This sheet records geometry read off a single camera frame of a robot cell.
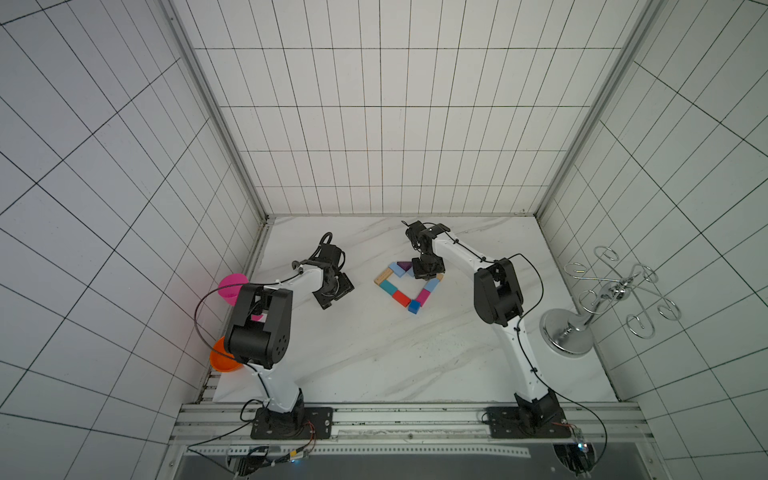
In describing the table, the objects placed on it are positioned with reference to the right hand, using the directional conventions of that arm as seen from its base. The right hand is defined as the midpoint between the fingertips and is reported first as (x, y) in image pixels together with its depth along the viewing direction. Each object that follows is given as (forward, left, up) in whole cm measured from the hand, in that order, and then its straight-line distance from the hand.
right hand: (427, 270), depth 104 cm
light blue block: (-1, +11, +1) cm, 11 cm away
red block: (-13, +8, +1) cm, 15 cm away
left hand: (-13, +29, +2) cm, 32 cm away
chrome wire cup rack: (-21, -41, +2) cm, 46 cm away
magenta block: (-11, +2, 0) cm, 11 cm away
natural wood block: (-4, +15, +2) cm, 16 cm away
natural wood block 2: (-3, -4, +1) cm, 6 cm away
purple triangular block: (0, +8, +4) cm, 9 cm away
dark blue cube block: (-15, +5, +1) cm, 16 cm away
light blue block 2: (-6, -1, 0) cm, 6 cm away
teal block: (-7, +14, 0) cm, 15 cm away
